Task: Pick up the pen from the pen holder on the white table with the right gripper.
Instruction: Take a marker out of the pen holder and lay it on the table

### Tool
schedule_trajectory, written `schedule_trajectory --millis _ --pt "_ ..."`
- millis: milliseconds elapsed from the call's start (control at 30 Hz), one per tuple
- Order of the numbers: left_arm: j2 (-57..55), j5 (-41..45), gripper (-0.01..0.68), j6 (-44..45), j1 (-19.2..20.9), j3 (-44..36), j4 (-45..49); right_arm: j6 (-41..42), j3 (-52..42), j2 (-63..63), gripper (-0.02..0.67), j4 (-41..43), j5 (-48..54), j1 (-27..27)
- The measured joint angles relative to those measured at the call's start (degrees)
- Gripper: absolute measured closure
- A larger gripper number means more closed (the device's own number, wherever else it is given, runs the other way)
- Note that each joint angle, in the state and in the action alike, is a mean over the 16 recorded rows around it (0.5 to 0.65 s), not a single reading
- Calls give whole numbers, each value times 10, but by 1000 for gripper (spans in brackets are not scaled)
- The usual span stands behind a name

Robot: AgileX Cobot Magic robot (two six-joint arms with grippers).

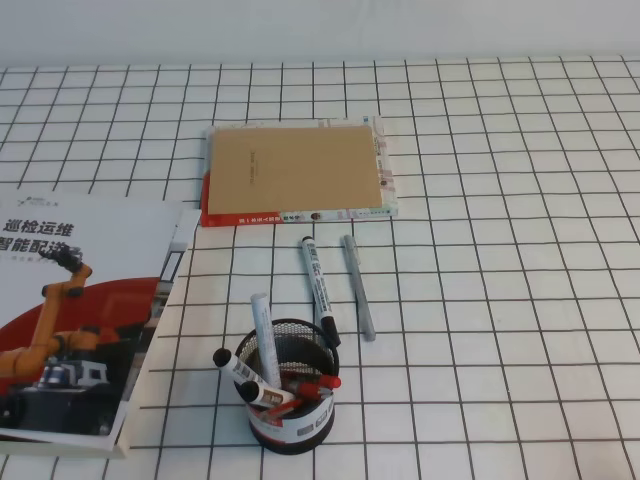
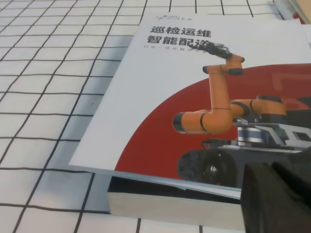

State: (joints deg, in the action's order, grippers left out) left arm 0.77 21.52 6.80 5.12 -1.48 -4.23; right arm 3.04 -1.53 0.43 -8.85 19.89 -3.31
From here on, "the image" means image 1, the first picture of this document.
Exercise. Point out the brown kraft notebook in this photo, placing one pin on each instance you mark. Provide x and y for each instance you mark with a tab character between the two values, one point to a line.
255	170

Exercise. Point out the white robot brochure stack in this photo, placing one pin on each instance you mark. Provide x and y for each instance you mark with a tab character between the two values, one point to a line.
84	280

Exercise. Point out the black mesh pen holder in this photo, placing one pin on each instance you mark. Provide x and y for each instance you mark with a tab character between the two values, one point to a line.
303	350

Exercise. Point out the white paint marker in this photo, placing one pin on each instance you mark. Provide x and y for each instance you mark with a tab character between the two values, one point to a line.
266	339

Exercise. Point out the silver grey pen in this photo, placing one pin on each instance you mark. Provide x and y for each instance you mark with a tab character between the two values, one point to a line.
353	264

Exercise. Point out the white marker in holder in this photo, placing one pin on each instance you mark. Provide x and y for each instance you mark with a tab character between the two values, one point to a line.
258	394

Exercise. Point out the red pen lower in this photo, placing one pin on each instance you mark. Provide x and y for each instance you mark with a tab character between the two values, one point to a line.
281	410

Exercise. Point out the red pen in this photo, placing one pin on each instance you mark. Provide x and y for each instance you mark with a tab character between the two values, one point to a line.
281	410
312	388

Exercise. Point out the white marker with black cap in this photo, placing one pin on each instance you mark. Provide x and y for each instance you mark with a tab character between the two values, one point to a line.
319	289

